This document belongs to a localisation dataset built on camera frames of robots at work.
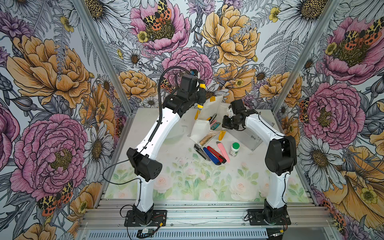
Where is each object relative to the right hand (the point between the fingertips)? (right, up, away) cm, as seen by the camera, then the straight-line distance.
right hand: (222, 128), depth 95 cm
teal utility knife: (-2, +1, +17) cm, 17 cm away
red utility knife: (-1, -19, -1) cm, 19 cm away
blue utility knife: (-7, -18, +1) cm, 19 cm away
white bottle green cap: (+7, -13, -4) cm, 15 cm away
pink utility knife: (+2, -15, +5) cm, 16 cm away
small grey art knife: (-4, +7, +21) cm, 22 cm away
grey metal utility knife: (-14, -15, +4) cm, 21 cm away
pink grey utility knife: (-3, +4, +20) cm, 20 cm away
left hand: (-14, +17, -17) cm, 27 cm away
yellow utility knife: (-7, +7, +20) cm, 22 cm away
